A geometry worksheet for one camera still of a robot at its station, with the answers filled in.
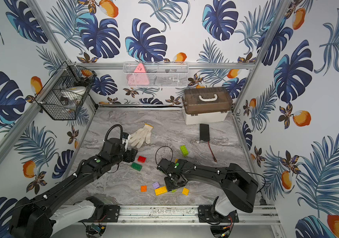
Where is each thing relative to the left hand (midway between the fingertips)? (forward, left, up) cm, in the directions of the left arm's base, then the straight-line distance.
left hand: (132, 147), depth 82 cm
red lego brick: (0, -4, -14) cm, 14 cm away
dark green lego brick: (-5, -1, -14) cm, 15 cm away
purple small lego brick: (-15, -14, -14) cm, 25 cm away
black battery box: (+26, -44, -13) cm, 53 cm away
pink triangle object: (+37, +1, +20) cm, 42 cm away
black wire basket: (+19, +39, +18) cm, 47 cm away
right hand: (-15, -23, -12) cm, 30 cm away
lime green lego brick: (+8, -30, -12) cm, 33 cm away
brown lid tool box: (+33, -43, +5) cm, 54 cm away
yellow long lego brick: (-18, -16, -14) cm, 28 cm away
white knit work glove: (+18, +2, -14) cm, 22 cm away
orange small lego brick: (-17, -8, -15) cm, 24 cm away
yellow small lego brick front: (-17, -31, -15) cm, 38 cm away
